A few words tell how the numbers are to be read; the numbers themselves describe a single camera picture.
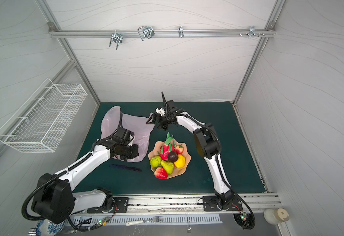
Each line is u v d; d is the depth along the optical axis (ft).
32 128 2.10
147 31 2.51
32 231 2.18
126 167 2.84
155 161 2.63
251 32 2.52
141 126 2.92
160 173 2.46
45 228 2.16
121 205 2.42
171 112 2.63
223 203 2.10
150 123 2.84
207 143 1.94
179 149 2.87
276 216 2.09
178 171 2.67
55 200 1.30
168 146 2.77
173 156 2.57
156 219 2.29
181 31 2.56
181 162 2.69
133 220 2.31
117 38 2.60
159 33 2.59
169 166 2.63
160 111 3.04
